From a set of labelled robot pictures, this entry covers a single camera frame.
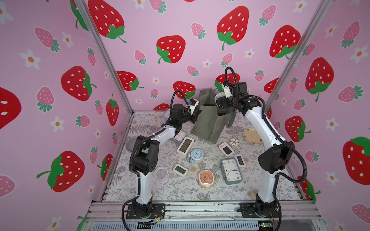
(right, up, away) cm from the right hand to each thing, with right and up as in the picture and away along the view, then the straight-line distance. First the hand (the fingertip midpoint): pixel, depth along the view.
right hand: (221, 98), depth 85 cm
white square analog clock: (-1, +2, +1) cm, 2 cm away
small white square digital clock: (-25, -44, +1) cm, 50 cm away
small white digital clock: (+13, -39, +5) cm, 42 cm away
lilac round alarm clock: (-36, -45, -1) cm, 58 cm away
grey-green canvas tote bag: (-4, -14, +13) cm, 20 cm away
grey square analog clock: (-25, -24, +17) cm, 39 cm away
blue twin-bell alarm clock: (-15, -36, +6) cm, 39 cm away
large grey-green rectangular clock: (+6, -44, +1) cm, 45 cm away
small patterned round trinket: (+12, -29, +14) cm, 34 cm away
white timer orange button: (+5, -33, +11) cm, 35 cm away
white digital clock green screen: (-22, -31, +11) cm, 40 cm away
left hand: (-12, -7, +5) cm, 15 cm away
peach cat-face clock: (-10, -47, -3) cm, 48 cm away
